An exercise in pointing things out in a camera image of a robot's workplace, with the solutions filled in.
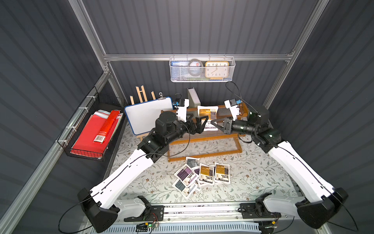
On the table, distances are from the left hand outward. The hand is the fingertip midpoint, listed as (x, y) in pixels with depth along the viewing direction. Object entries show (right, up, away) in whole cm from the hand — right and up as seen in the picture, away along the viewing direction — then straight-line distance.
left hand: (202, 116), depth 61 cm
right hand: (+5, -3, +2) cm, 6 cm away
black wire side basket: (-57, +10, +18) cm, 61 cm away
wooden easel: (-36, +14, +26) cm, 46 cm away
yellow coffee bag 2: (+14, -32, +23) cm, 42 cm away
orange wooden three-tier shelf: (+5, -17, +38) cm, 42 cm away
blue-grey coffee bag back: (-3, -27, +28) cm, 39 cm away
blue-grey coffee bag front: (-8, -40, +19) cm, 45 cm away
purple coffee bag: (-7, -33, +22) cm, 40 cm away
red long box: (-46, 0, +15) cm, 49 cm away
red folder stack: (-55, -13, +7) cm, 57 cm away
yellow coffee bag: (+5, -32, +23) cm, 40 cm away
